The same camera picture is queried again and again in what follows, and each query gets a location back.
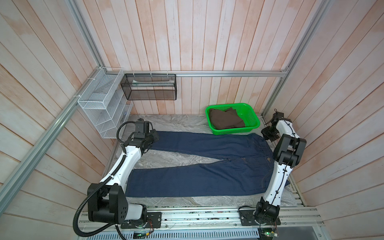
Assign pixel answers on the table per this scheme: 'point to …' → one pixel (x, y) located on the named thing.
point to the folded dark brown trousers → (229, 119)
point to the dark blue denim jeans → (248, 169)
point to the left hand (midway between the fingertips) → (155, 136)
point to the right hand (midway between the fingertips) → (264, 135)
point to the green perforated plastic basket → (250, 119)
